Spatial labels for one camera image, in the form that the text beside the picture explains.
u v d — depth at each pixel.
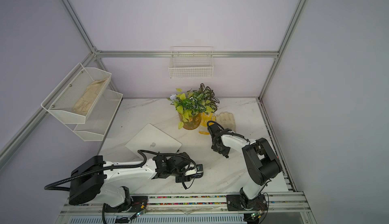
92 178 0.42
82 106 0.75
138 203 0.73
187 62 0.95
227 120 1.05
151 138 0.99
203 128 1.03
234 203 0.73
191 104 0.84
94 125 0.91
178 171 0.65
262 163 0.46
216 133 0.75
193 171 0.69
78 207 0.74
